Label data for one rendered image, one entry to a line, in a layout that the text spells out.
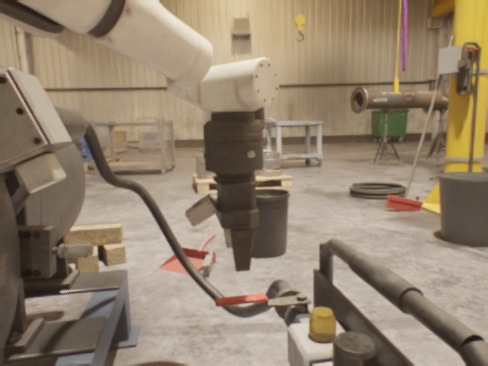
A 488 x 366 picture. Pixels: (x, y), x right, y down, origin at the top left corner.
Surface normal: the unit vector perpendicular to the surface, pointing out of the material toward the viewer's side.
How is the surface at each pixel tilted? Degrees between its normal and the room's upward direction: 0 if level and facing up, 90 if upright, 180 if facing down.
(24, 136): 90
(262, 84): 90
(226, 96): 90
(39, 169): 90
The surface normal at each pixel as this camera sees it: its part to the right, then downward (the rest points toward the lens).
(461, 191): -0.73, 0.20
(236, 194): 0.17, 0.14
